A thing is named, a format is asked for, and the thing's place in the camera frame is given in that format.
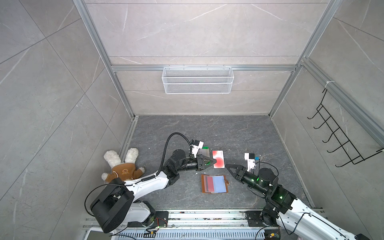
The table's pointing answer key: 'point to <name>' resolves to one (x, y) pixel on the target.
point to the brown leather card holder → (214, 184)
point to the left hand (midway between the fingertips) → (216, 160)
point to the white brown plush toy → (126, 170)
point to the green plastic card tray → (205, 147)
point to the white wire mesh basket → (197, 80)
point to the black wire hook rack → (354, 154)
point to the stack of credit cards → (205, 152)
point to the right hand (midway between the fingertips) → (225, 166)
